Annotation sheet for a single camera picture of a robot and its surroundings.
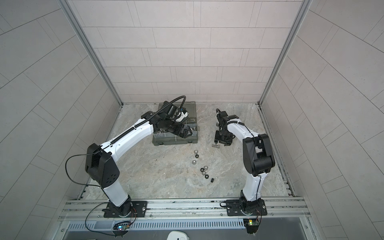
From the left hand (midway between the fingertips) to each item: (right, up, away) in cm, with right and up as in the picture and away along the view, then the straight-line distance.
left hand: (190, 129), depth 80 cm
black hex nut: (+7, -23, +3) cm, 24 cm away
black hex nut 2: (+9, -26, +1) cm, 28 cm away
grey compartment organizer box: (-19, -8, +15) cm, 26 cm away
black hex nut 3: (+12, -28, 0) cm, 30 cm away
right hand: (+17, -9, +12) cm, 22 cm away
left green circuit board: (-29, -42, -16) cm, 53 cm away
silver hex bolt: (+17, -12, +13) cm, 24 cm away
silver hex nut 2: (+9, -22, +4) cm, 24 cm away
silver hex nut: (+2, -20, +6) cm, 21 cm away
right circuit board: (+29, -43, -12) cm, 54 cm away
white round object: (-4, -44, -17) cm, 47 cm away
